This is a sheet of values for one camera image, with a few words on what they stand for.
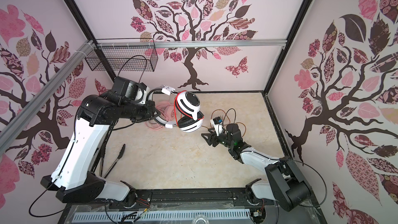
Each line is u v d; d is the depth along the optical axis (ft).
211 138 2.43
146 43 2.99
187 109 1.69
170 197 2.44
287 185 1.38
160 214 2.30
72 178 1.22
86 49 2.69
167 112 2.12
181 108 1.68
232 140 2.17
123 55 3.11
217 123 2.40
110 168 2.67
